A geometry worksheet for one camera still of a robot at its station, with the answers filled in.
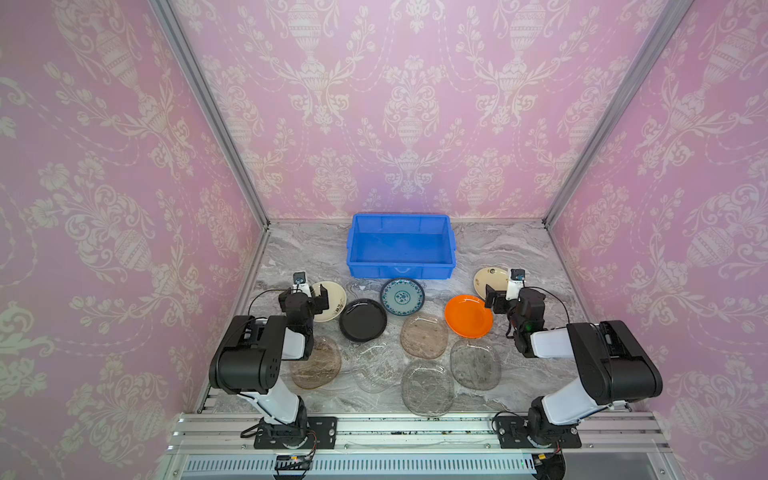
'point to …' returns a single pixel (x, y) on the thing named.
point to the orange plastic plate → (467, 316)
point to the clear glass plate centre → (377, 367)
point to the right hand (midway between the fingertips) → (505, 284)
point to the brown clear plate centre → (424, 336)
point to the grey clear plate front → (428, 387)
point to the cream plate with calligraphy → (494, 277)
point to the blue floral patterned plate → (402, 296)
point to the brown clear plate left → (322, 367)
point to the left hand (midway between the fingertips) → (307, 288)
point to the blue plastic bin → (401, 246)
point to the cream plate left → (336, 300)
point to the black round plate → (363, 319)
